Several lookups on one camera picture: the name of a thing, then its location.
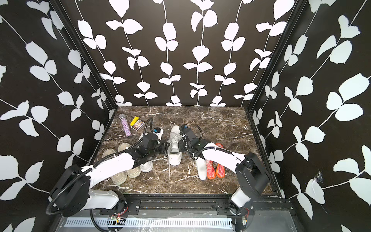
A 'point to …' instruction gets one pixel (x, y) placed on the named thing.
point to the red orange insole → (210, 169)
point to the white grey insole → (201, 164)
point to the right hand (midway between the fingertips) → (180, 140)
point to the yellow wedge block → (135, 120)
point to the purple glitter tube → (122, 116)
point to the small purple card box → (137, 125)
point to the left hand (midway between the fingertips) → (169, 141)
